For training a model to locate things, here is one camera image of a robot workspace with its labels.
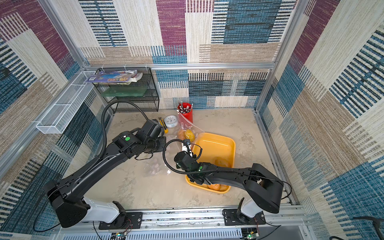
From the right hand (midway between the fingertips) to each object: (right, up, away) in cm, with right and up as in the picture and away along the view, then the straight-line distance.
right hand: (183, 155), depth 85 cm
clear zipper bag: (+7, +14, +3) cm, 16 cm away
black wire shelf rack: (-22, +31, +13) cm, 40 cm away
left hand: (-7, +7, -10) cm, 14 cm away
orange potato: (-2, +10, +15) cm, 18 cm away
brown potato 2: (+19, -16, -5) cm, 25 cm away
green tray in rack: (-37, +37, +9) cm, 53 cm away
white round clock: (-11, +19, +26) cm, 34 cm away
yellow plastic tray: (+22, 0, +13) cm, 26 cm away
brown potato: (+22, -4, +1) cm, 22 cm away
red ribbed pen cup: (+1, +24, +15) cm, 28 cm away
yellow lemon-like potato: (+3, +10, +10) cm, 15 cm away
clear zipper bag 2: (-16, -7, 0) cm, 17 cm away
